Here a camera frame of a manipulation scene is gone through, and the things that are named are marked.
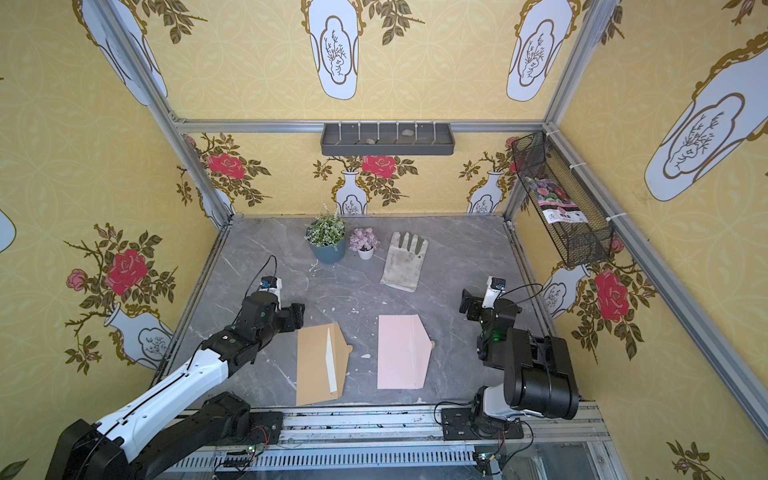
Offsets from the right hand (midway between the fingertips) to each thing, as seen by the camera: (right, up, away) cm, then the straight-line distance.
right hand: (479, 291), depth 93 cm
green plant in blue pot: (-48, +17, +3) cm, 51 cm away
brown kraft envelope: (-48, -23, -13) cm, 55 cm away
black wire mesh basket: (+28, +19, -5) cm, 34 cm away
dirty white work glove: (-23, +6, +13) cm, 27 cm away
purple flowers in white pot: (-37, +16, +8) cm, 41 cm away
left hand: (-54, -3, -8) cm, 55 cm away
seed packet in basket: (+15, +25, -16) cm, 33 cm away
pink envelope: (-24, -16, -5) cm, 29 cm away
